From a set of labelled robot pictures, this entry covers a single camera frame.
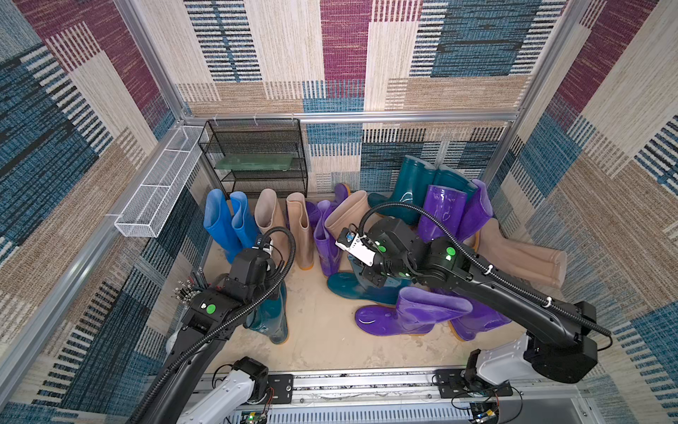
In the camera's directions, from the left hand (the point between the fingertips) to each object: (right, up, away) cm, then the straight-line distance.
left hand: (270, 271), depth 71 cm
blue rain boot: (-10, +13, +7) cm, 18 cm away
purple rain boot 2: (+55, +18, +20) cm, 61 cm away
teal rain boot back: (+46, +30, +28) cm, 62 cm away
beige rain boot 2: (+7, +13, +7) cm, 16 cm away
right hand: (+25, +3, -3) cm, 25 cm away
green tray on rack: (-6, +33, +23) cm, 41 cm away
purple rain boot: (+18, +26, +48) cm, 58 cm away
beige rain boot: (-4, +15, +16) cm, 22 cm away
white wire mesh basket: (-49, +15, +21) cm, 55 cm away
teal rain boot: (+23, -5, +7) cm, 24 cm away
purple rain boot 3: (+60, +16, +11) cm, 64 cm away
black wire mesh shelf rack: (-13, +45, +31) cm, 56 cm away
